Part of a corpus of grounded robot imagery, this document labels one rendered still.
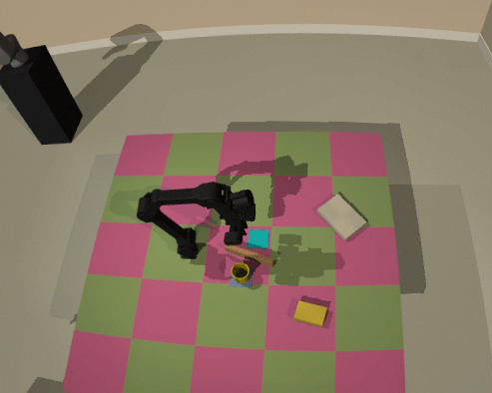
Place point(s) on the beige flat rectangular block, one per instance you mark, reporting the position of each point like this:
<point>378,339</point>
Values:
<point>341,217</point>

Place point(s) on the yellow rectangular block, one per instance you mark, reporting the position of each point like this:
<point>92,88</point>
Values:
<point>310,313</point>

